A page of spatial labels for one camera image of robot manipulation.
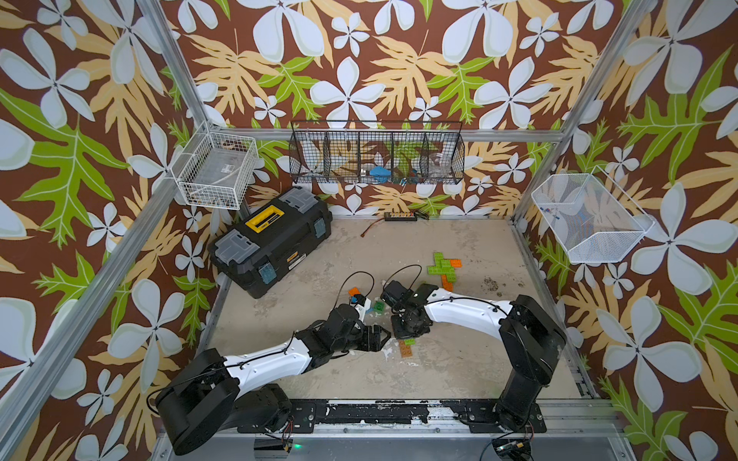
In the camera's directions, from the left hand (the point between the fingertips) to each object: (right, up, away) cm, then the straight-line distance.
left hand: (384, 331), depth 82 cm
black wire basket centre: (-1, +58, +18) cm, 60 cm away
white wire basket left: (-51, +48, +5) cm, 70 cm away
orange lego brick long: (+23, +11, +18) cm, 31 cm away
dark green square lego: (-1, +4, +12) cm, 13 cm away
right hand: (+5, -3, +7) cm, 9 cm away
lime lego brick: (+22, +19, +22) cm, 36 cm away
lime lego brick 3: (+8, -5, +5) cm, 10 cm away
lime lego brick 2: (+21, +16, +20) cm, 33 cm away
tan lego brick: (+7, -7, +4) cm, 10 cm away
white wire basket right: (+61, +32, 0) cm, 69 cm away
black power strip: (+4, +37, +38) cm, 53 cm away
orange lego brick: (+28, +18, +22) cm, 40 cm away
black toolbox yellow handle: (-35, +27, +10) cm, 45 cm away
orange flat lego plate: (-10, +9, +17) cm, 21 cm away
